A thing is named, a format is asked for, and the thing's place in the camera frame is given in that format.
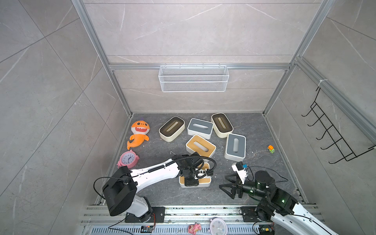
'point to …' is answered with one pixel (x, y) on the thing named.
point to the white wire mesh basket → (191, 79)
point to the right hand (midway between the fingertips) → (225, 183)
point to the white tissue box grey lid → (200, 127)
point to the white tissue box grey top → (236, 147)
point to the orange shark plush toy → (139, 129)
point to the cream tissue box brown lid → (222, 126)
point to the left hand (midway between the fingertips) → (197, 176)
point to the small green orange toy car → (270, 149)
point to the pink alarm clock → (128, 158)
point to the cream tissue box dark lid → (172, 129)
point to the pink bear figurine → (192, 228)
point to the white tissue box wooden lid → (201, 145)
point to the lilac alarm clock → (218, 226)
